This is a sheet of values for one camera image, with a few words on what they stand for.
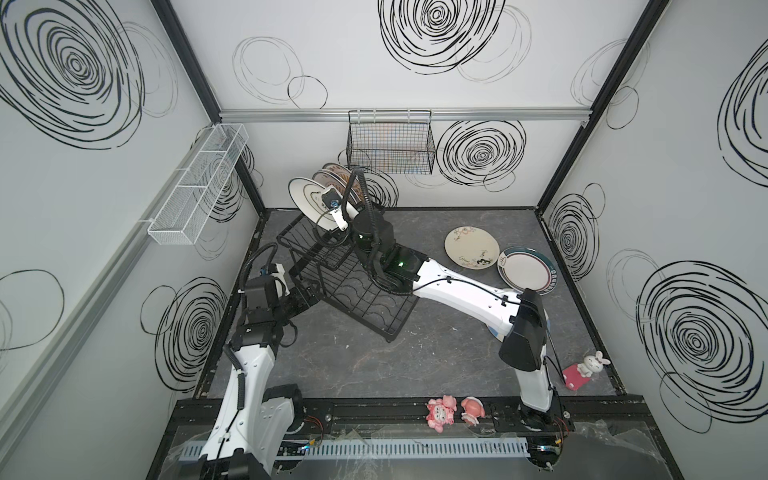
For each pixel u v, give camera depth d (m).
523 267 1.04
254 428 0.44
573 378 0.79
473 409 0.73
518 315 0.47
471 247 1.06
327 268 0.75
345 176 0.76
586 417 0.75
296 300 0.71
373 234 0.48
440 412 0.72
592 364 0.75
